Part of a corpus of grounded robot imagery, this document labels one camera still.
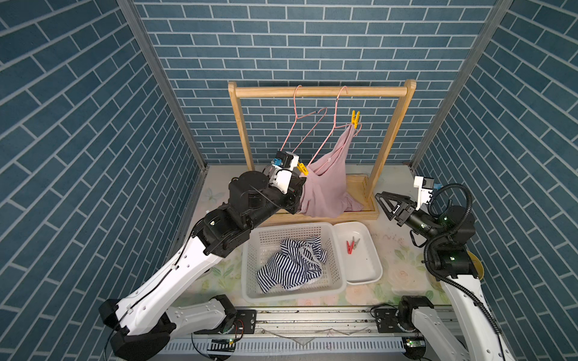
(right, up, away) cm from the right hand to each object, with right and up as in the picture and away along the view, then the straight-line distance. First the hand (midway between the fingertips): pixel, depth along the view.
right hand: (383, 198), depth 64 cm
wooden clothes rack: (+6, +3, +33) cm, 33 cm away
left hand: (-21, +5, -6) cm, 22 cm away
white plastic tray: (+1, -26, +26) cm, 37 cm away
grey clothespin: (-1, -21, +27) cm, 34 cm away
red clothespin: (-4, -22, +26) cm, 34 cm away
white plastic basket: (-39, -18, +23) cm, 49 cm away
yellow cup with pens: (+34, -22, +9) cm, 42 cm away
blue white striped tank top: (-25, -25, +15) cm, 38 cm away
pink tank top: (-16, +4, +4) cm, 17 cm away
